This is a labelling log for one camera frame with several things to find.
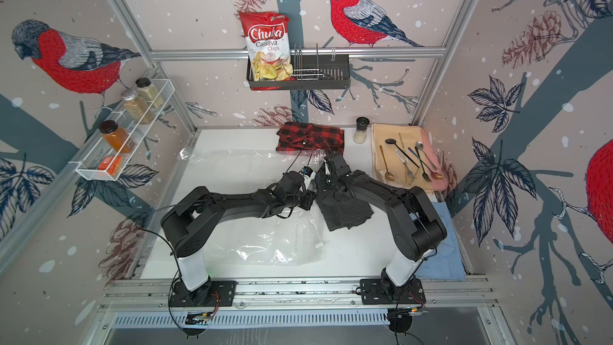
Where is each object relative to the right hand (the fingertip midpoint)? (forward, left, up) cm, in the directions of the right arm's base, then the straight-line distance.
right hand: (320, 179), depth 94 cm
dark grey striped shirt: (-13, -7, -3) cm, 15 cm away
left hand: (-6, -1, 0) cm, 6 cm away
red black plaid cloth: (+27, +9, -4) cm, 29 cm away
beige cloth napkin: (+32, -43, -7) cm, 54 cm away
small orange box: (-15, +59, +26) cm, 66 cm away
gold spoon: (+7, -30, -6) cm, 31 cm away
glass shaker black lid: (+27, -19, -3) cm, 33 cm away
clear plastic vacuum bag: (-23, +19, -5) cm, 30 cm away
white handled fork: (+9, -40, -7) cm, 41 cm away
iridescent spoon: (+7, -50, -6) cm, 51 cm away
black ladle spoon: (+26, -36, -6) cm, 45 cm away
